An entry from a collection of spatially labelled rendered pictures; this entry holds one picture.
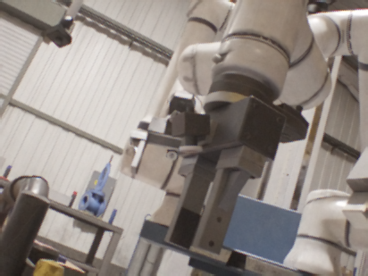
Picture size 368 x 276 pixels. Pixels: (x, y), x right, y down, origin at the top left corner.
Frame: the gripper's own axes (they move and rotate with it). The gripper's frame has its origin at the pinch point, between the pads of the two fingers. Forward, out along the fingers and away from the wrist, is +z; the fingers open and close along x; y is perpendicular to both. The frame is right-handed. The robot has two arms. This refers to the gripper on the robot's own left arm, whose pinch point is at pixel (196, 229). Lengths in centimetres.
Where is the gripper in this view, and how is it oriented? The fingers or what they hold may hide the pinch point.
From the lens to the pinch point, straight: 43.9
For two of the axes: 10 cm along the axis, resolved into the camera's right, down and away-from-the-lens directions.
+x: 4.6, -1.5, -8.8
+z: -3.3, 8.8, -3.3
